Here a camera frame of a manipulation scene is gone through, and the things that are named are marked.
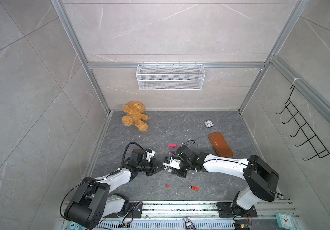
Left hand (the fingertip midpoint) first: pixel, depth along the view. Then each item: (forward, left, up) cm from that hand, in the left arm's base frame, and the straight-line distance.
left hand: (166, 166), depth 81 cm
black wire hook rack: (0, -65, +22) cm, 69 cm away
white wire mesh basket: (+58, -4, +21) cm, 62 cm away
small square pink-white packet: (+36, -34, -7) cm, 49 cm away
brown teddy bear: (+46, +24, 0) cm, 52 cm away
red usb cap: (-9, 0, -8) cm, 12 cm away
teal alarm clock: (-28, -57, -6) cm, 64 cm away
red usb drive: (-10, -16, -8) cm, 21 cm away
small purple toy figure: (-28, -10, -4) cm, 30 cm away
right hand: (-1, -4, -4) cm, 6 cm away
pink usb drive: (+18, -4, -8) cm, 21 cm away
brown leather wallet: (+16, -37, -6) cm, 41 cm away
